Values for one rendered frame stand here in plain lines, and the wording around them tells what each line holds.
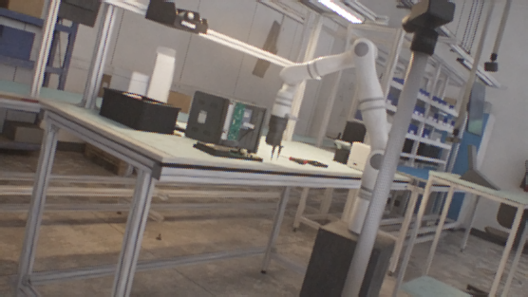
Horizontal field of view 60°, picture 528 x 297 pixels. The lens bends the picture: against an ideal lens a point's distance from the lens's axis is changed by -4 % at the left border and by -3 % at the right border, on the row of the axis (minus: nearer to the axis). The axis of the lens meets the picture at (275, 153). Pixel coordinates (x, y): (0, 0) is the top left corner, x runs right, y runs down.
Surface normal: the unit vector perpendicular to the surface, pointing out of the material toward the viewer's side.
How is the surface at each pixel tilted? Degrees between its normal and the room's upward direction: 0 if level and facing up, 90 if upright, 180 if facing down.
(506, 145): 90
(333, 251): 90
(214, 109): 90
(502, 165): 90
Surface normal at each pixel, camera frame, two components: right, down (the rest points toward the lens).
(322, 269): -0.45, -0.02
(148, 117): 0.76, 0.27
